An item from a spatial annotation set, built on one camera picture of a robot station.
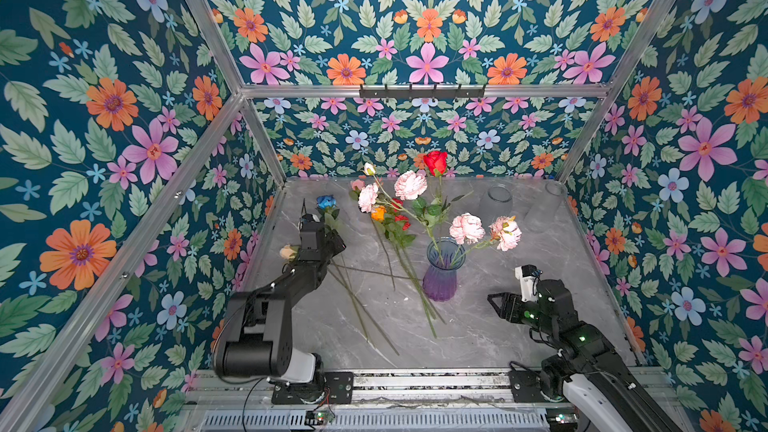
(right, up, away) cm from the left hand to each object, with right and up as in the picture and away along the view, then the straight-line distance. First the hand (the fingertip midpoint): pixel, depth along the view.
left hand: (340, 227), depth 92 cm
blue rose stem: (-5, +8, +4) cm, 10 cm away
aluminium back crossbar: (+27, +43, +1) cm, 51 cm away
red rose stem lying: (+17, -2, +9) cm, 19 cm away
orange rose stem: (+11, +4, +12) cm, 17 cm away
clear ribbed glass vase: (+48, +8, -2) cm, 49 cm away
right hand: (+44, -18, -12) cm, 50 cm away
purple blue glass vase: (+31, -7, -12) cm, 34 cm away
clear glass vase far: (+68, +4, +10) cm, 69 cm away
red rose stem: (+27, +5, -22) cm, 35 cm away
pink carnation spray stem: (+12, +8, -24) cm, 28 cm away
